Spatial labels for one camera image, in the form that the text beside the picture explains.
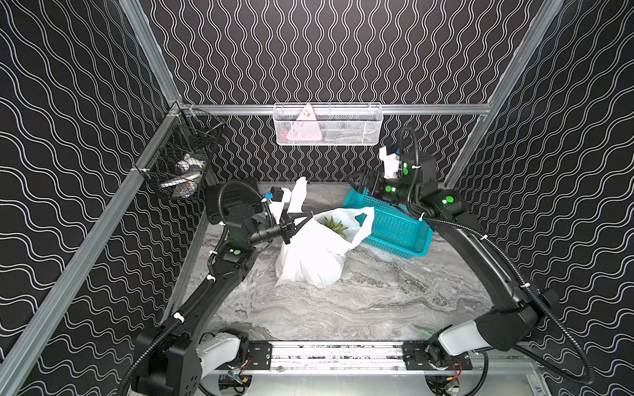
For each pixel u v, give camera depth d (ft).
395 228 3.40
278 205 2.02
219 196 1.74
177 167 2.79
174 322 1.37
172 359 1.28
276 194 1.97
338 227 2.56
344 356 2.50
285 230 2.02
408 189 1.72
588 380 1.17
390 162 2.03
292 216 2.12
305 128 2.95
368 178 1.97
